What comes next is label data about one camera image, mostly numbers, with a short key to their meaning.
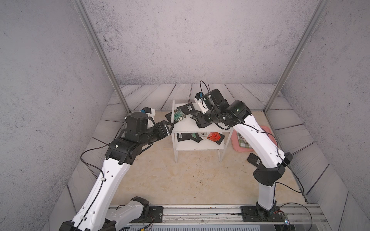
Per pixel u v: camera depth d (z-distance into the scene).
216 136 0.85
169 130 0.62
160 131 0.56
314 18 0.74
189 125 0.70
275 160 0.45
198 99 0.62
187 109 0.75
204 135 0.85
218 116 0.49
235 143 0.69
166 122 0.60
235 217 0.73
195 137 0.84
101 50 0.85
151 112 0.60
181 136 0.85
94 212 0.36
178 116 0.72
